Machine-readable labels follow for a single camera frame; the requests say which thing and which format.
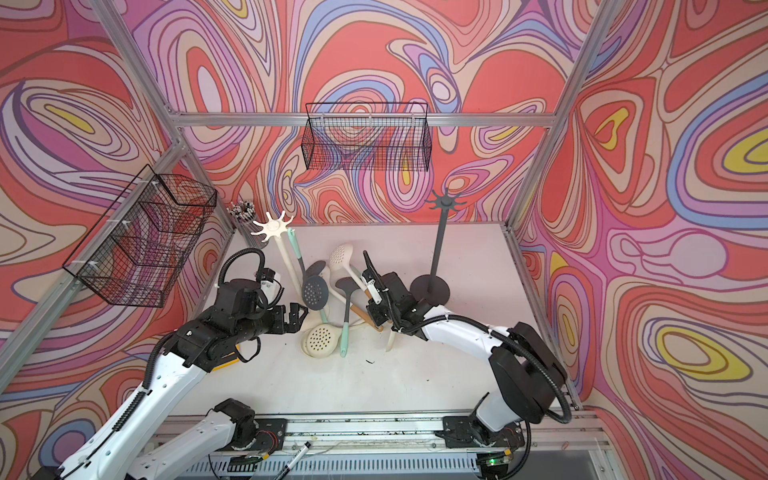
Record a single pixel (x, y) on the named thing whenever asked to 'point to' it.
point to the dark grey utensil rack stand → (433, 287)
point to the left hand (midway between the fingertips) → (296, 310)
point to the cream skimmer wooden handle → (339, 258)
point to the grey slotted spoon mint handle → (349, 284)
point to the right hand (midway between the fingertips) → (376, 307)
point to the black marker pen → (296, 458)
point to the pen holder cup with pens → (243, 213)
